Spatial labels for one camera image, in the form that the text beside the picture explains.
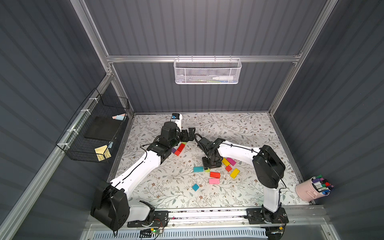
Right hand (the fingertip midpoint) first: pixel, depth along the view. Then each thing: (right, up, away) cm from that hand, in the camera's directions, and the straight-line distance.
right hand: (207, 169), depth 88 cm
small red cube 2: (+13, -1, +3) cm, 14 cm away
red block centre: (+5, -3, +1) cm, 6 cm away
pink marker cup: (+49, -8, -13) cm, 51 cm away
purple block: (-22, +10, +11) cm, 26 cm away
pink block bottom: (+4, -6, -3) cm, 8 cm away
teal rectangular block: (-6, -1, +3) cm, 6 cm away
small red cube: (-19, +8, +10) cm, 23 cm away
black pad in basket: (-54, +25, -13) cm, 61 cm away
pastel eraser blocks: (-49, +31, -6) cm, 58 cm away
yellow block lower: (+16, -3, +1) cm, 17 cm away
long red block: (-17, +11, +13) cm, 24 cm away
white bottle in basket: (+10, +56, +4) cm, 57 cm away
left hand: (-10, +24, -9) cm, 28 cm away
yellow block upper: (+12, +3, +4) cm, 13 cm away
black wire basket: (-59, +20, -26) cm, 67 cm away
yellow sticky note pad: (-45, +15, -28) cm, 55 cm away
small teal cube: (-7, -9, -4) cm, 12 cm away
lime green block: (-15, +14, +14) cm, 25 cm away
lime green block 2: (0, -1, 0) cm, 1 cm away
